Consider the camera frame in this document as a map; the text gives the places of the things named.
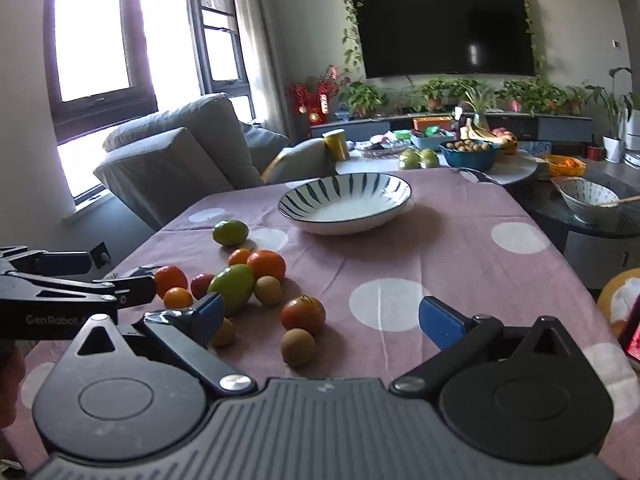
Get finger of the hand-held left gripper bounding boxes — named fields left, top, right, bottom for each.
left=0, top=274, right=157, bottom=310
left=0, top=246, right=96, bottom=281

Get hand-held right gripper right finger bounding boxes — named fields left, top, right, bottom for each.
left=390, top=296, right=576, bottom=396

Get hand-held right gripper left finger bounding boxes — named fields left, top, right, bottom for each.
left=67, top=292, right=258, bottom=401

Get brown kiwi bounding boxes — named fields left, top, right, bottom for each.
left=210, top=317, right=237, bottom=348
left=254, top=275, right=285, bottom=307
left=280, top=328, right=317, bottom=368

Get green mango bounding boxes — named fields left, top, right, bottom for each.
left=207, top=264, right=256, bottom=317

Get medium orange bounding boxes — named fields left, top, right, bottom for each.
left=154, top=266, right=189, bottom=298

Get green round citrus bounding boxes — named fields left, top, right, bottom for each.
left=212, top=220, right=249, bottom=247

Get red orange round fruit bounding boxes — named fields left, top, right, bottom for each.
left=280, top=295, right=327, bottom=336

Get blue striped white bowl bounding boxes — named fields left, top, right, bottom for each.
left=277, top=172, right=415, bottom=236

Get person's left hand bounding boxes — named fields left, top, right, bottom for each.
left=0, top=345, right=26, bottom=428

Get small red fruit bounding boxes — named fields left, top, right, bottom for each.
left=190, top=273, right=216, bottom=301

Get pink dotted tablecloth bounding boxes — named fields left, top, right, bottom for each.
left=0, top=167, right=640, bottom=480

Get large orange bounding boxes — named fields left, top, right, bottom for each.
left=246, top=250, right=287, bottom=283

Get grey sofa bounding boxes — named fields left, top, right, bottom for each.
left=94, top=92, right=341, bottom=231

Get dark round table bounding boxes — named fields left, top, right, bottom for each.
left=505, top=160, right=640, bottom=291

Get round white table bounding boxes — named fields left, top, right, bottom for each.
left=335, top=145, right=538, bottom=186

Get pale cushion with yellow trim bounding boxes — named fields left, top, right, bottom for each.
left=262, top=137, right=341, bottom=186

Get grey throw pillow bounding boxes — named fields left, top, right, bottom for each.
left=242, top=121, right=291, bottom=173

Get teal container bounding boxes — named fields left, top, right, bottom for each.
left=410, top=127, right=457, bottom=151

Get glass snack plate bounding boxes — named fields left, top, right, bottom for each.
left=360, top=140, right=408, bottom=158

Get small striped bowl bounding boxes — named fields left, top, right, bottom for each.
left=557, top=177, right=621, bottom=225

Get bunch of bananas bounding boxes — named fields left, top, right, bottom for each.
left=459, top=119, right=518, bottom=153

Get orange basket of tangerines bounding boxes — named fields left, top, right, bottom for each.
left=545, top=154, right=587, bottom=178

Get yellow can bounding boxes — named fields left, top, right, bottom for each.
left=322, top=129, right=351, bottom=162

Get spider plant in vase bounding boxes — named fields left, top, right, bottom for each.
left=462, top=85, right=501, bottom=131

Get large dark framed window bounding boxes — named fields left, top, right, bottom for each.
left=44, top=0, right=158, bottom=143

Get leafy potted plant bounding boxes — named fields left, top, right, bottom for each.
left=565, top=85, right=591, bottom=116
left=497, top=80, right=538, bottom=113
left=449, top=77, right=481, bottom=101
left=532, top=82, right=568, bottom=113
left=340, top=80, right=388, bottom=118
left=420, top=77, right=451, bottom=111

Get grey television console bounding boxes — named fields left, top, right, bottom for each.
left=320, top=112, right=593, bottom=143

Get red festive decoration plant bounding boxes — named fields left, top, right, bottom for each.
left=286, top=66, right=346, bottom=126

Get tall plant in white pot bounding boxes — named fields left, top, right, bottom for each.
left=585, top=66, right=636, bottom=163

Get narrow dark framed window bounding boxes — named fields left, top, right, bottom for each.
left=182, top=0, right=256, bottom=121

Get sheer beige curtain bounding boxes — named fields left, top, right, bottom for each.
left=230, top=0, right=296, bottom=136

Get black wall television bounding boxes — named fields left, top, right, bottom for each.
left=350, top=0, right=537, bottom=79

